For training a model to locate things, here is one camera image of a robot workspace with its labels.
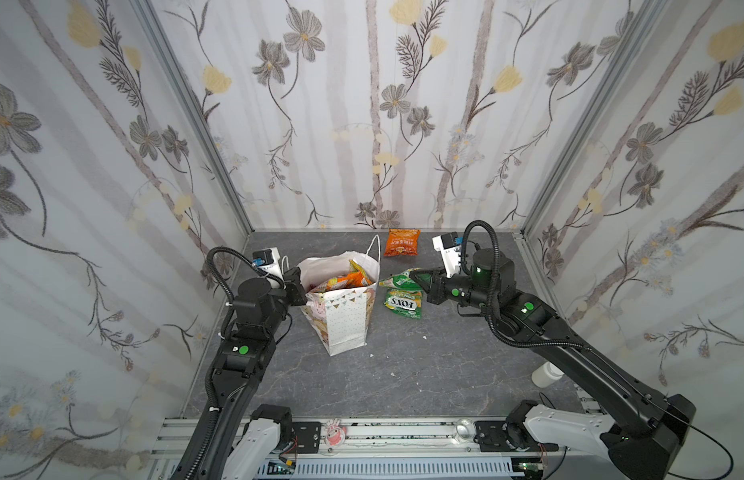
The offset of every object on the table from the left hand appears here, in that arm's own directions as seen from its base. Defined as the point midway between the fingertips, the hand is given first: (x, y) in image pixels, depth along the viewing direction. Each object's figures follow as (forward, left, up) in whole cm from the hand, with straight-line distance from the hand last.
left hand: (295, 261), depth 70 cm
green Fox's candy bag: (-6, -25, 0) cm, 26 cm away
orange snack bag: (+4, -15, -12) cm, 19 cm away
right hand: (-6, -27, +5) cm, 28 cm away
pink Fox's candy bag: (0, -9, -10) cm, 13 cm away
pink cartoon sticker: (-33, -9, -27) cm, 43 cm away
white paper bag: (-8, -10, -15) cm, 20 cm away
